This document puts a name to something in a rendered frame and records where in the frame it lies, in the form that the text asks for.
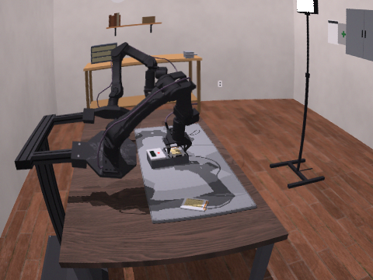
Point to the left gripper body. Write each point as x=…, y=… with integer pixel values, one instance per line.
x=149, y=85

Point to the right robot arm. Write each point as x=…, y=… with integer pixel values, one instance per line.
x=185, y=115

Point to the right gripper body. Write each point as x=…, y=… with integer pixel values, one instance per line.
x=179, y=138

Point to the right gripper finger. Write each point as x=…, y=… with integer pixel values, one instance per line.
x=185, y=148
x=168, y=148

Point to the white gel cassette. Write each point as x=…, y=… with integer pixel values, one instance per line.
x=194, y=204

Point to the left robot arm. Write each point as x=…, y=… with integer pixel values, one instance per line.
x=117, y=89

